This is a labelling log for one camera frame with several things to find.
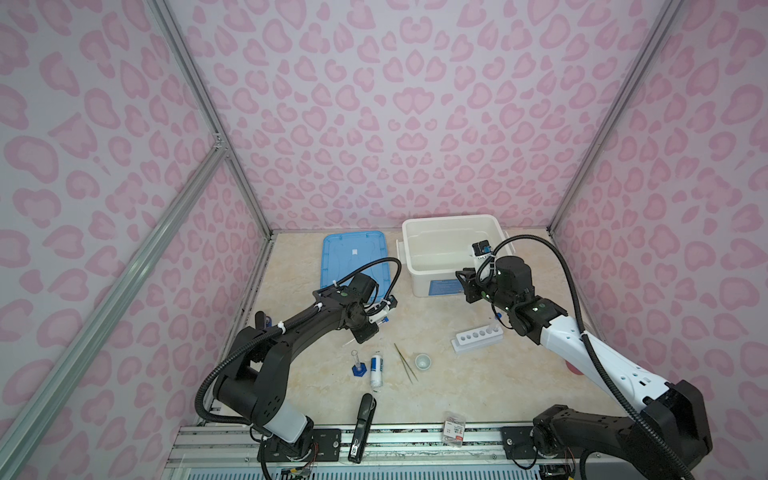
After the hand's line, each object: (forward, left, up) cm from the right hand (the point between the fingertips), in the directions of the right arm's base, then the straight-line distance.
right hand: (461, 269), depth 79 cm
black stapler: (-33, +25, -20) cm, 46 cm away
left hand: (-7, +25, -17) cm, 31 cm away
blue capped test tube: (-13, +31, -18) cm, 38 cm away
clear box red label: (-34, +3, -21) cm, 40 cm away
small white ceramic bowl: (-17, +9, -22) cm, 29 cm away
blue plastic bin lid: (+25, +38, -23) cm, 51 cm away
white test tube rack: (-11, -6, -18) cm, 22 cm away
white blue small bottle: (-20, +23, -22) cm, 37 cm away
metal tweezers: (-16, +15, -23) cm, 32 cm away
